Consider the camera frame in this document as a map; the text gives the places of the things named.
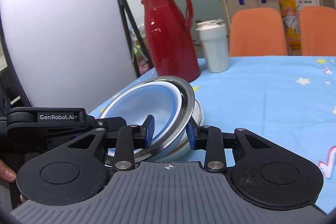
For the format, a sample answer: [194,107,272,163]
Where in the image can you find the right orange chair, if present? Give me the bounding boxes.
[299,6,336,56]

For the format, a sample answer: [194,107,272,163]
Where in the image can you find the white lidded tumbler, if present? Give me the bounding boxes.
[196,19,229,73]

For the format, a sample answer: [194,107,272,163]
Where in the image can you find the red thermos jug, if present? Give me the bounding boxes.
[141,0,201,83]

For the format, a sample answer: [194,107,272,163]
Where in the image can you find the yellow snack bag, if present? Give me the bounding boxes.
[278,0,301,50]

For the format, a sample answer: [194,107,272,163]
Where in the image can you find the black folding stand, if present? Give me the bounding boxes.
[118,0,154,77]

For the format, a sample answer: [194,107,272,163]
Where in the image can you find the white lightbox panel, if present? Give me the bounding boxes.
[1,0,138,111]

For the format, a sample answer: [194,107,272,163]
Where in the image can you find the blue cartoon tablecloth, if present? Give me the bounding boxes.
[91,56,335,223]

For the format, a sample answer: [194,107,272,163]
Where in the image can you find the cardboard box with blue tape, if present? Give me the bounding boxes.
[226,0,280,20]

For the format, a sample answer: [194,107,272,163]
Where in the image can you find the orange chair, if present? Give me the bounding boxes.
[230,8,288,57]
[299,6,336,56]

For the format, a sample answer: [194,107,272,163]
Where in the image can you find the person's left hand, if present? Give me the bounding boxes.
[0,159,26,204]

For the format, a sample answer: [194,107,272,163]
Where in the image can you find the left orange chair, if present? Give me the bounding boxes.
[230,8,288,57]

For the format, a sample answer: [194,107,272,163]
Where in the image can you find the stainless steel bowl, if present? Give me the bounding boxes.
[97,76,196,162]

